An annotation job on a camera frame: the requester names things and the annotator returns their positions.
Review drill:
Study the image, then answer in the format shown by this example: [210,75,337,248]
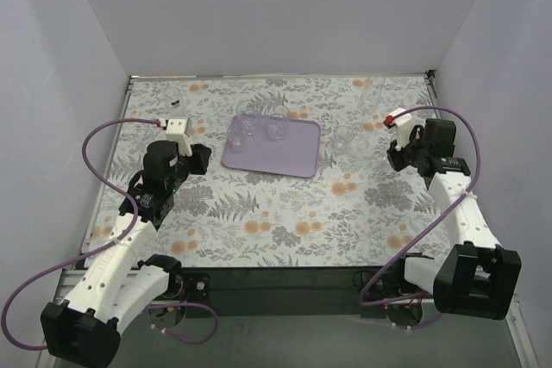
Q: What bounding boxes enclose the clear stemmed glass back left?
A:
[164,87,186,119]

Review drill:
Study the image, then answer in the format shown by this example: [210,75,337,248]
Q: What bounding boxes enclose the tall clear glass back right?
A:
[357,75,385,114]

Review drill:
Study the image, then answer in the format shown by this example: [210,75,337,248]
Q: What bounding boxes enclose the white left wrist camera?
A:
[165,117,192,157]

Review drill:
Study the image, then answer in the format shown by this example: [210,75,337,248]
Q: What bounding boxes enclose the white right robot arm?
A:
[385,115,522,320]

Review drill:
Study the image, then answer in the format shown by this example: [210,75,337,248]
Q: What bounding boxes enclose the lilac rectangular plastic tray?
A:
[222,119,322,178]

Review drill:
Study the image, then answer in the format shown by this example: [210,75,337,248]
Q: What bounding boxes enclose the floral patterned table mat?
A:
[83,76,450,267]

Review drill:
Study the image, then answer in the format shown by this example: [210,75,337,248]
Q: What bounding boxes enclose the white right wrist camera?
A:
[384,108,416,151]

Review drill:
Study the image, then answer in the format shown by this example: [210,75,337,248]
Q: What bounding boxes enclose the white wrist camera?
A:
[384,108,416,151]
[165,117,192,157]

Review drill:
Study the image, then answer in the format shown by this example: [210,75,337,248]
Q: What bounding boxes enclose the small clear glass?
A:
[227,126,247,152]

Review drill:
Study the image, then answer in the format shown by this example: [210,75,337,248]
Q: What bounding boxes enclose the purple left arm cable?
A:
[1,117,220,351]

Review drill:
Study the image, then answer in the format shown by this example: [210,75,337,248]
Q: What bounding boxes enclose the faceted clear tumbler glass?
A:
[236,100,261,135]

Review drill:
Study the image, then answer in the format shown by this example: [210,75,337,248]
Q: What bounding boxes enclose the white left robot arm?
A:
[41,140,211,367]

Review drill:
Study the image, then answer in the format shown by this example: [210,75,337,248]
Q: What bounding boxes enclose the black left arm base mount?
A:
[166,272,210,302]

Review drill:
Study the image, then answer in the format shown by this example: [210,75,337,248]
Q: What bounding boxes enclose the aluminium table frame rail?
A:
[34,268,109,368]

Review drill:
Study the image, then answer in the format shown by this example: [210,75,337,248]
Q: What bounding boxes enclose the clear glass near tray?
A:
[332,126,354,153]

